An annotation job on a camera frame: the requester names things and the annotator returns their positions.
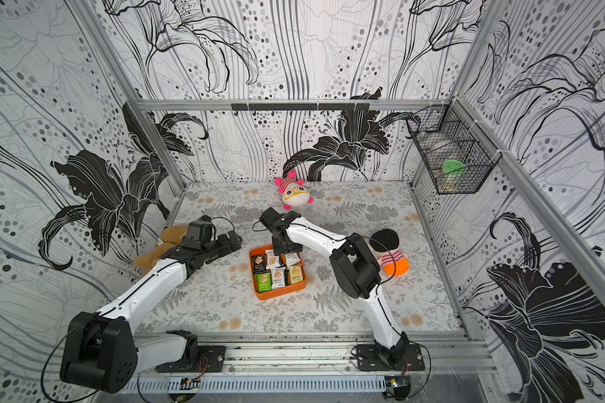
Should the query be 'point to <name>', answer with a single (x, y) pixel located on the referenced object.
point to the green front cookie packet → (265, 281)
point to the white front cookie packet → (278, 278)
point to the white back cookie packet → (272, 259)
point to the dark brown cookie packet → (260, 264)
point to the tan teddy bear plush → (170, 236)
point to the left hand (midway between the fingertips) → (236, 246)
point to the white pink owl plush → (294, 194)
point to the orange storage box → (291, 287)
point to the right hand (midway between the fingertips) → (288, 247)
